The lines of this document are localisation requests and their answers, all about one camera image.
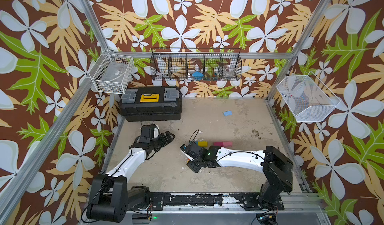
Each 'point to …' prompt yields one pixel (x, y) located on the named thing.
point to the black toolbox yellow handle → (151, 104)
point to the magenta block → (218, 143)
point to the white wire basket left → (111, 73)
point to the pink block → (227, 144)
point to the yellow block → (202, 144)
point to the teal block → (196, 142)
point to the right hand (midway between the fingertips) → (190, 162)
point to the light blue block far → (228, 113)
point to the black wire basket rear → (195, 64)
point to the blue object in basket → (198, 75)
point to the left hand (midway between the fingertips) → (170, 137)
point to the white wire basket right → (307, 97)
